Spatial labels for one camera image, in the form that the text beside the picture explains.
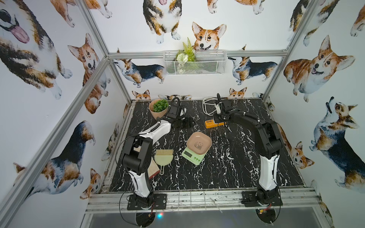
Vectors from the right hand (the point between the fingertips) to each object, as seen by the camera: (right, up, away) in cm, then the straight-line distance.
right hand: (214, 116), depth 101 cm
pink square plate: (-12, -17, -9) cm, 22 cm away
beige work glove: (-40, -30, -16) cm, 52 cm away
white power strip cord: (-2, +10, +14) cm, 17 cm away
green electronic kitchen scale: (-14, -25, -15) cm, 32 cm away
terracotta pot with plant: (-40, +6, -1) cm, 40 cm away
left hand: (-15, -3, -9) cm, 17 cm away
